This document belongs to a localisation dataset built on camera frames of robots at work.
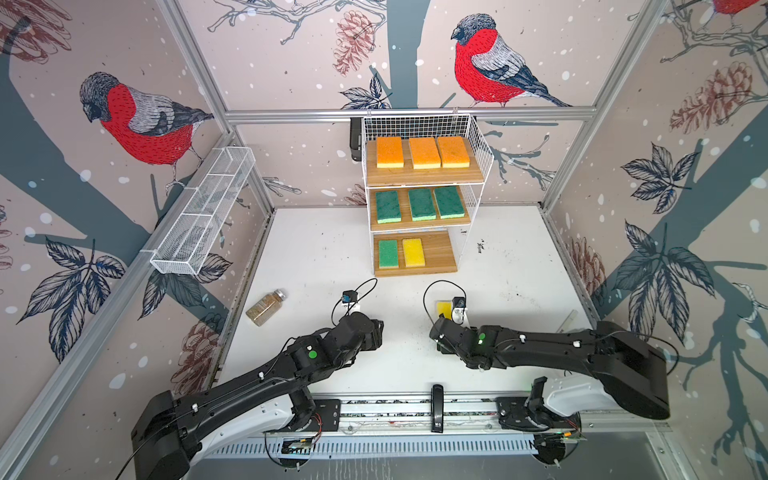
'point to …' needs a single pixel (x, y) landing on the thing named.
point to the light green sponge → (388, 254)
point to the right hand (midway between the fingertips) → (443, 340)
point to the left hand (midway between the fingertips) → (378, 327)
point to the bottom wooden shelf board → (438, 254)
